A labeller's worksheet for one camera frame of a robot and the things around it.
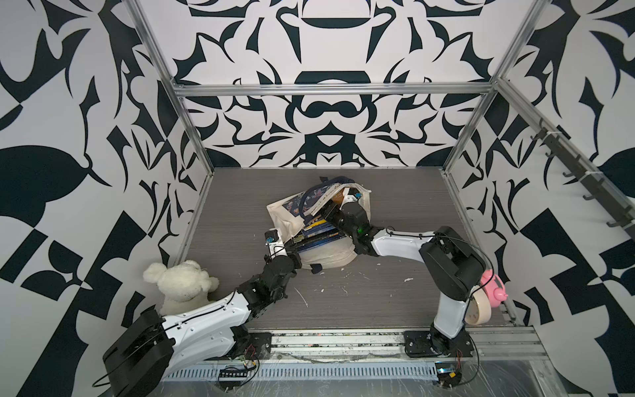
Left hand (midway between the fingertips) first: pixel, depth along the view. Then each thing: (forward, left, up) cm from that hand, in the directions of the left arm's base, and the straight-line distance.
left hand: (289, 237), depth 82 cm
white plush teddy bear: (-16, +27, +5) cm, 32 cm away
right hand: (+13, -10, +2) cm, 17 cm away
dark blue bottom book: (+3, -9, -10) cm, 13 cm away
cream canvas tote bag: (+3, 0, +3) cm, 4 cm away
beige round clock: (-23, -54, -3) cm, 59 cm away
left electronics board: (-35, +17, -18) cm, 43 cm away
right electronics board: (-38, -45, -15) cm, 61 cm away
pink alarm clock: (-17, -62, -4) cm, 64 cm away
